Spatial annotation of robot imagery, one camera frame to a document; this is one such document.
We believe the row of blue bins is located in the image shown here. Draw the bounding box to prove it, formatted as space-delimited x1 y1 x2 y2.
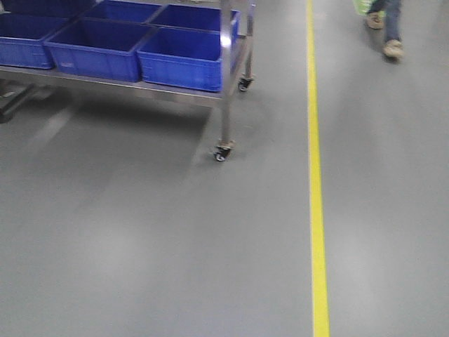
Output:
0 0 241 93

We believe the steel rack on castors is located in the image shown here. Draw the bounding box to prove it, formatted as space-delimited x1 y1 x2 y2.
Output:
0 0 257 164

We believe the person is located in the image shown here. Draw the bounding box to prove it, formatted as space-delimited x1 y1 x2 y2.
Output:
364 0 406 59

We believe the green bag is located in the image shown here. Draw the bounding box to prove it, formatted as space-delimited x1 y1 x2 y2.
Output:
352 0 375 17

